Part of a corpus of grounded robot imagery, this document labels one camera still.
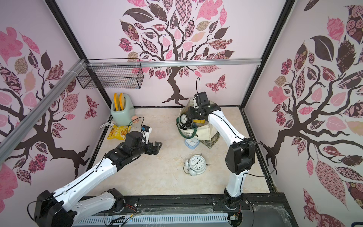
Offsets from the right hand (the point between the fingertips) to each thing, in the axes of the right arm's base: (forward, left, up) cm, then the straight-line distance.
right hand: (189, 112), depth 87 cm
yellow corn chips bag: (-2, +51, -18) cm, 54 cm away
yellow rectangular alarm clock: (+2, -9, -12) cm, 15 cm away
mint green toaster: (+6, +46, -10) cm, 48 cm away
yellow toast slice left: (+12, +50, 0) cm, 52 cm away
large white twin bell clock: (-27, -3, -18) cm, 33 cm away
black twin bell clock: (-1, +3, -9) cm, 9 cm away
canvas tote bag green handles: (-11, -6, -6) cm, 14 cm away
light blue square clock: (-12, -1, -20) cm, 23 cm away
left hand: (-20, +21, -6) cm, 29 cm away
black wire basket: (+25, +51, +11) cm, 58 cm away
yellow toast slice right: (+14, +47, -1) cm, 49 cm away
